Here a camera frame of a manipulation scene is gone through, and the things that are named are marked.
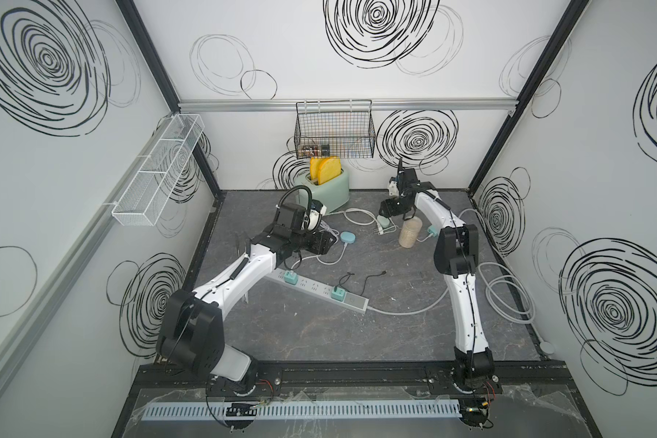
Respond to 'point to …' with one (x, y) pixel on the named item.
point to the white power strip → (321, 290)
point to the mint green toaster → (332, 192)
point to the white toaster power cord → (378, 226)
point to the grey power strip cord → (505, 293)
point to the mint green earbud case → (383, 221)
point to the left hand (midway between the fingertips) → (327, 236)
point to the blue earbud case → (348, 237)
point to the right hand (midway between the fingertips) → (392, 207)
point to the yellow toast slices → (325, 169)
